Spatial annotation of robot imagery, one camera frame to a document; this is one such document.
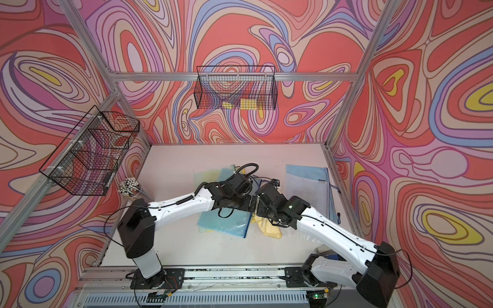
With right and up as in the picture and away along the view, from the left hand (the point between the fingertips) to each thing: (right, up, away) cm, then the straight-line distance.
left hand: (253, 206), depth 83 cm
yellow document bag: (-19, -12, +3) cm, 23 cm away
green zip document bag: (-22, +12, +22) cm, 33 cm away
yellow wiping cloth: (+5, -5, -11) cm, 13 cm away
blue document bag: (-8, -9, +4) cm, 13 cm away
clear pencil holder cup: (-51, +9, -3) cm, 52 cm away
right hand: (+4, -2, -5) cm, 7 cm away
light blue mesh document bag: (+37, +13, +24) cm, 46 cm away
